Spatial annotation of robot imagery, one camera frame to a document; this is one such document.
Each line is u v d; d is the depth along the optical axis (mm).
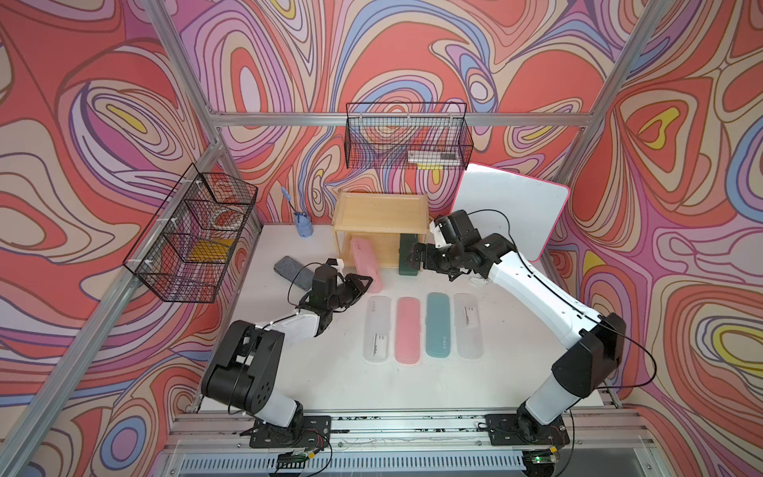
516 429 689
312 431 729
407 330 911
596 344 419
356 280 833
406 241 1083
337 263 860
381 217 923
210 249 716
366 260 977
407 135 960
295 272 1068
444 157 885
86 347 508
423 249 704
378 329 910
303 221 1116
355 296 803
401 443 732
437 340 889
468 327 908
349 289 795
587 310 459
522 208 949
